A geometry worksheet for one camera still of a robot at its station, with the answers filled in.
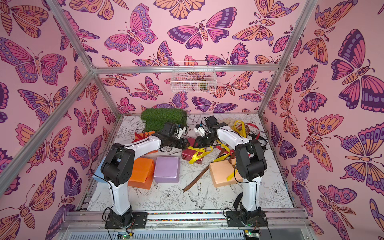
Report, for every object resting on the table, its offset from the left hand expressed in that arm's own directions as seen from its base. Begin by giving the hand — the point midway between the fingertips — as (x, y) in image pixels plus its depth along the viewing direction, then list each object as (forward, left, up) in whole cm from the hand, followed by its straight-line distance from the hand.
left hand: (188, 142), depth 96 cm
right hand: (-3, -6, +2) cm, 7 cm away
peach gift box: (-20, -21, -1) cm, 29 cm away
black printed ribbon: (-33, -28, -7) cm, 44 cm away
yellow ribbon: (-7, -9, +1) cm, 12 cm away
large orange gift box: (-23, +23, +5) cm, 32 cm away
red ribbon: (+3, +33, +1) cm, 33 cm away
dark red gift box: (-9, 0, 0) cm, 9 cm away
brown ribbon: (-8, -28, -5) cm, 29 cm away
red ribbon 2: (-3, -28, -5) cm, 29 cm away
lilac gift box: (-18, +11, -1) cm, 21 cm away
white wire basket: (+32, -3, +27) cm, 42 cm away
